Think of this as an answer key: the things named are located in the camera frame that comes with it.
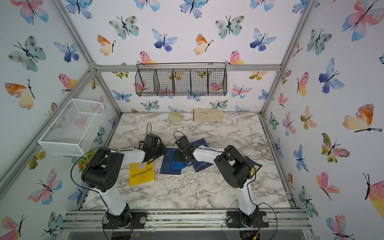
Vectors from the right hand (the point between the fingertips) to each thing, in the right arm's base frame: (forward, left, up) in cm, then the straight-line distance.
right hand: (176, 157), depth 93 cm
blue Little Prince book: (-4, -15, -2) cm, 15 cm away
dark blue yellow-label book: (+1, +5, -4) cm, 6 cm away
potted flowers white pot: (-12, +44, +13) cm, 48 cm away
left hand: (+8, +6, -1) cm, 10 cm away
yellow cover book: (-11, +19, -2) cm, 22 cm away
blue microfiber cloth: (-5, -2, -1) cm, 5 cm away
